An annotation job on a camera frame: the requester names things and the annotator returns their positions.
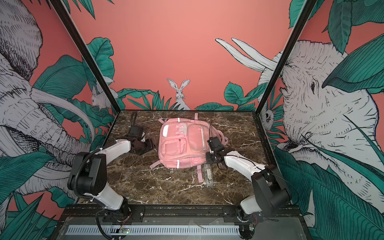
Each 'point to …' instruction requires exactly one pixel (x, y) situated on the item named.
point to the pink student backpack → (183, 142)
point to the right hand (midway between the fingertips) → (208, 155)
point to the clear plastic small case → (208, 174)
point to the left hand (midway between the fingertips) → (152, 144)
